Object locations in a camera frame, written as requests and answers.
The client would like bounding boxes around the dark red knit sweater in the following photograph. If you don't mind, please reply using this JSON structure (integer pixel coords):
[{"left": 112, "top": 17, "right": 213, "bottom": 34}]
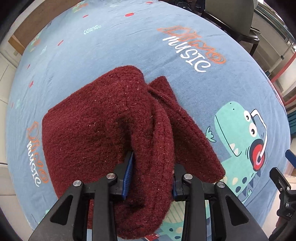
[{"left": 42, "top": 66, "right": 225, "bottom": 240}]

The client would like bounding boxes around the red framed board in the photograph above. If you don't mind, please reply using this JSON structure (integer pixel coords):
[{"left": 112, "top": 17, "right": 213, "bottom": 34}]
[{"left": 271, "top": 53, "right": 296, "bottom": 83}]

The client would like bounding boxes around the blue dinosaur print bedsheet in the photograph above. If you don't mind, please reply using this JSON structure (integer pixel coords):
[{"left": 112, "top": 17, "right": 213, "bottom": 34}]
[{"left": 5, "top": 1, "right": 290, "bottom": 240}]

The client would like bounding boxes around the grey black chair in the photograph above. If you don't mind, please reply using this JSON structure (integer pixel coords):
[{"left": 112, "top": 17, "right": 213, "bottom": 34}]
[{"left": 195, "top": 0, "right": 260, "bottom": 56}]

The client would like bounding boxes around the wooden headboard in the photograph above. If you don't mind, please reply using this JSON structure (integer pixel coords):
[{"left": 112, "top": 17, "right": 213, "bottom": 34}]
[{"left": 8, "top": 0, "right": 79, "bottom": 54}]

